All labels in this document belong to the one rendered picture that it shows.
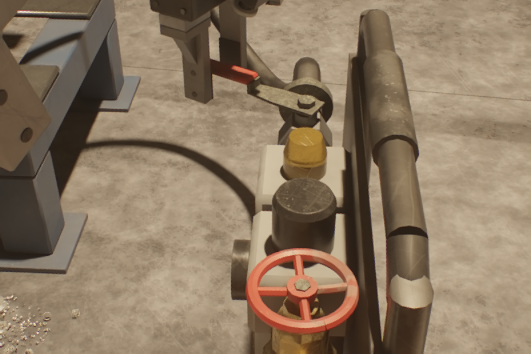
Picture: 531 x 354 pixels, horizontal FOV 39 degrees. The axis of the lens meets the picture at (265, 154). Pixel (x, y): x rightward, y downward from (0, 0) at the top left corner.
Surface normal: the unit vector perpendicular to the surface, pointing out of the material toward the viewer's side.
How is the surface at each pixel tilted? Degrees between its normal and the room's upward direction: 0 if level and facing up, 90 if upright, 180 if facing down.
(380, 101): 26
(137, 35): 0
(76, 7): 0
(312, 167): 90
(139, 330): 0
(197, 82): 90
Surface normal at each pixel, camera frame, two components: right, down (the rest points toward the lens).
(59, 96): 1.00, 0.04
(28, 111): 0.88, 0.36
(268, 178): 0.00, -0.81
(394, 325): -0.75, 0.37
